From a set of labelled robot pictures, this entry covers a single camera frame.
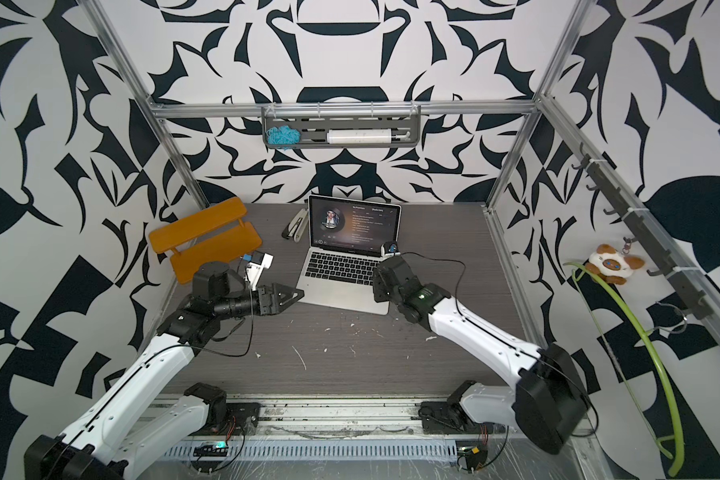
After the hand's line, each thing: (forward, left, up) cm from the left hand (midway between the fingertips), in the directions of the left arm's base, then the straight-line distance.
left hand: (292, 289), depth 73 cm
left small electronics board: (-29, +21, -24) cm, 43 cm away
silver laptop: (+27, -13, -15) cm, 33 cm away
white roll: (+43, -18, +14) cm, 48 cm away
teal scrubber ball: (+45, +5, +13) cm, 47 cm away
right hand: (+7, -21, -6) cm, 23 cm away
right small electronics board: (-33, -42, -23) cm, 58 cm away
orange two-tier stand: (+31, +33, -16) cm, 48 cm away
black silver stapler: (+37, +6, -19) cm, 42 cm away
